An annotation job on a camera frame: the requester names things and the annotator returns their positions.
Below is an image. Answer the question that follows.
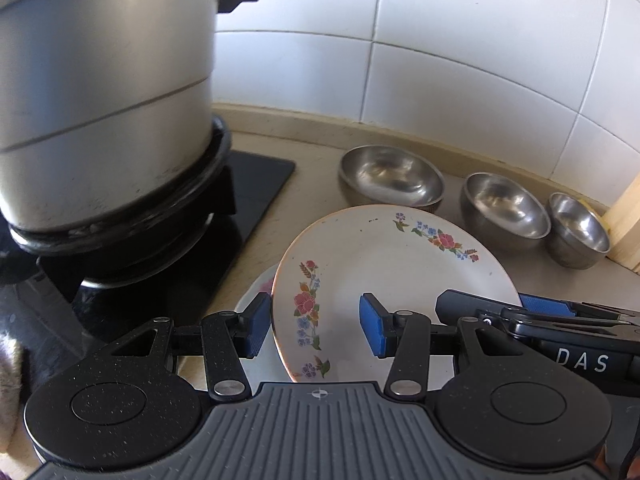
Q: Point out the wooden knife block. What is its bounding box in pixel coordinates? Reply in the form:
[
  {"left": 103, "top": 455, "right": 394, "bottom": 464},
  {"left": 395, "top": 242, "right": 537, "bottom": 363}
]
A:
[{"left": 603, "top": 174, "right": 640, "bottom": 274}]

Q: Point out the silver pressure cooker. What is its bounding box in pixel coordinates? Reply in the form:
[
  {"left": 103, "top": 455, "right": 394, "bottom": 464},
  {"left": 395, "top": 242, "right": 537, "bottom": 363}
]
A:
[{"left": 1, "top": 0, "right": 240, "bottom": 233}]

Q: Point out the small colourful flower plate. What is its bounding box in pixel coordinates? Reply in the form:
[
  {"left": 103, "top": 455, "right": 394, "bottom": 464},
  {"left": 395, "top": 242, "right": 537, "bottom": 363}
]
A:
[{"left": 271, "top": 205, "right": 520, "bottom": 382}]

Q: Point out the pink flower plate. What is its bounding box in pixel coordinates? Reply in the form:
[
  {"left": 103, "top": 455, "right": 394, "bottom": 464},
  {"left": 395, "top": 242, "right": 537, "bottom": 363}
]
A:
[{"left": 234, "top": 264, "right": 291, "bottom": 393}]

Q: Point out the white crumpled towel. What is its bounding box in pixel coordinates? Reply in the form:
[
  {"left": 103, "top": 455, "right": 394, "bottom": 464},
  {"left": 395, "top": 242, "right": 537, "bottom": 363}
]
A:
[{"left": 0, "top": 333, "right": 24, "bottom": 453}]

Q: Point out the black gas stove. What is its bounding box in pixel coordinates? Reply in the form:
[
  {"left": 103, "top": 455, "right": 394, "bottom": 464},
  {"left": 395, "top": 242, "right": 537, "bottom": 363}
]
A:
[{"left": 0, "top": 114, "right": 298, "bottom": 376}]

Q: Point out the steel bowl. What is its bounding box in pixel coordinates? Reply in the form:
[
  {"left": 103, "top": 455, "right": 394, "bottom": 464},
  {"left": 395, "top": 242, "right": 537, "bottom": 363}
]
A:
[
  {"left": 459, "top": 172, "right": 551, "bottom": 252},
  {"left": 337, "top": 144, "right": 445, "bottom": 212},
  {"left": 546, "top": 192, "right": 611, "bottom": 270}
]

